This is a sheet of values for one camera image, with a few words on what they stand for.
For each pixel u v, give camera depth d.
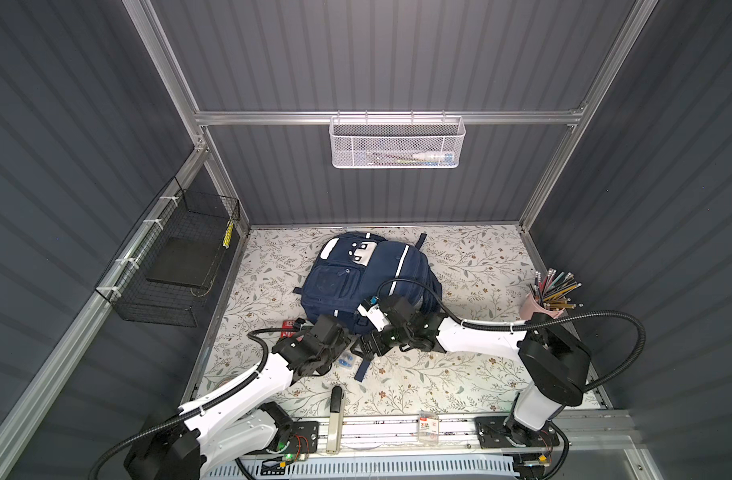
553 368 0.45
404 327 0.65
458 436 0.75
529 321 0.50
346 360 0.86
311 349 0.62
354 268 0.93
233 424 0.57
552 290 0.88
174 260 0.74
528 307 0.89
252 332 0.67
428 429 0.73
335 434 0.71
